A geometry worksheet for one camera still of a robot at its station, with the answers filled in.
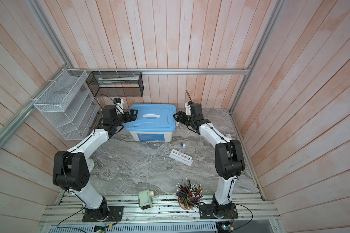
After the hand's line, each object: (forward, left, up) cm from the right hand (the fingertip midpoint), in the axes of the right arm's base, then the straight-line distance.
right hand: (175, 116), depth 92 cm
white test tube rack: (-23, -7, -15) cm, 28 cm away
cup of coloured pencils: (-46, -7, -6) cm, 47 cm away
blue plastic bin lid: (0, +15, -1) cm, 15 cm away
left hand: (-1, +27, +4) cm, 27 cm away
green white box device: (-47, +15, -13) cm, 51 cm away
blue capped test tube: (-20, -3, -7) cm, 21 cm away
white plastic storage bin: (-9, +17, -10) cm, 22 cm away
